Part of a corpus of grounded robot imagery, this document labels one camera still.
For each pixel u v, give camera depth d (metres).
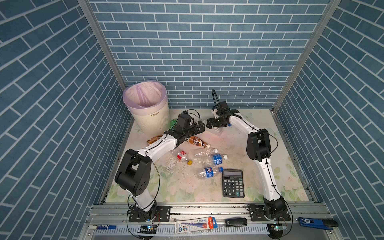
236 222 0.69
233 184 0.82
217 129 1.02
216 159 0.87
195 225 0.70
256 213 0.74
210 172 0.82
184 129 0.68
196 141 0.96
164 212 0.74
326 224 0.68
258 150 0.64
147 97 1.05
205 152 0.94
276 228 0.72
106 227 0.69
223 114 0.84
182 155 0.89
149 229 0.72
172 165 0.91
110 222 0.75
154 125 0.94
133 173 0.46
